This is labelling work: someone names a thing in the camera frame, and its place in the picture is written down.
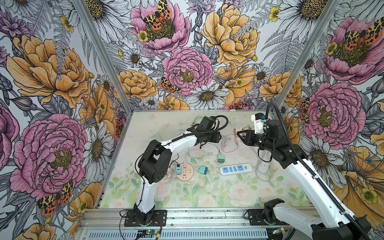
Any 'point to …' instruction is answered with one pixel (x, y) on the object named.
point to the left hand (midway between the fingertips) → (217, 140)
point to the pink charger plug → (236, 130)
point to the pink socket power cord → (169, 180)
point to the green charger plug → (221, 158)
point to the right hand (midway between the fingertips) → (239, 138)
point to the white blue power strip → (234, 168)
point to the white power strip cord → (257, 168)
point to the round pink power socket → (187, 172)
